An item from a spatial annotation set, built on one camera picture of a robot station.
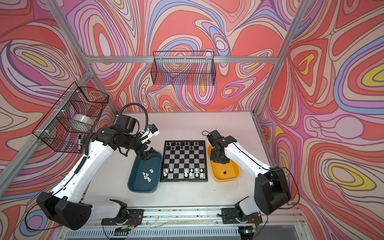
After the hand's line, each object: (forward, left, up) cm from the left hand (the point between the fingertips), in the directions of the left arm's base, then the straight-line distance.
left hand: (154, 146), depth 74 cm
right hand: (-2, -35, -15) cm, 38 cm away
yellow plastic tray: (-5, -36, -21) cm, 42 cm away
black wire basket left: (+7, +44, +6) cm, 45 cm away
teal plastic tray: (-6, +9, -21) cm, 24 cm away
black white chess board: (+2, -14, -21) cm, 25 cm away
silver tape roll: (+11, +35, +9) cm, 38 cm away
